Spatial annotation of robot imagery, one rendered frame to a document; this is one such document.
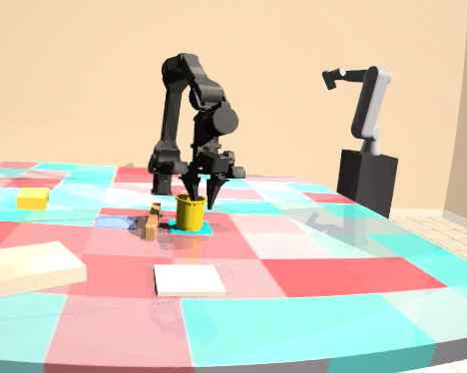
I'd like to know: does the yellow cup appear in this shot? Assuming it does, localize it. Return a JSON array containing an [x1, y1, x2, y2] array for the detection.
[[175, 194, 207, 231]]

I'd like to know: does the small yellow block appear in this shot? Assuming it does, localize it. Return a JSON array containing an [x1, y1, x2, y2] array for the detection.
[[17, 187, 49, 209]]

